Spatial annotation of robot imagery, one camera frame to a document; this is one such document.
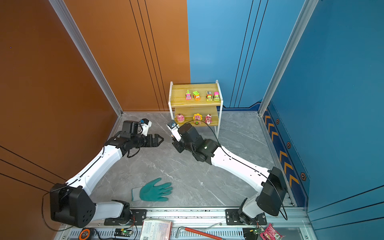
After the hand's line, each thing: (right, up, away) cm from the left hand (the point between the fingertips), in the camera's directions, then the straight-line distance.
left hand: (157, 137), depth 83 cm
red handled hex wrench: (+22, -43, -14) cm, 50 cm away
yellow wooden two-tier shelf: (+23, +18, -4) cm, 30 cm away
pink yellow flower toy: (+23, +11, +6) cm, 26 cm away
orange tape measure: (-28, -42, -16) cm, 53 cm away
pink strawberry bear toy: (+29, +11, +6) cm, 32 cm away
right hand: (+11, +2, -9) cm, 14 cm away
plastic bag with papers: (+3, -40, -16) cm, 44 cm away
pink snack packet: (+56, -43, -15) cm, 72 cm away
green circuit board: (-14, -44, -12) cm, 48 cm away
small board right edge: (+49, -45, -13) cm, 67 cm away
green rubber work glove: (-3, -29, -4) cm, 29 cm away
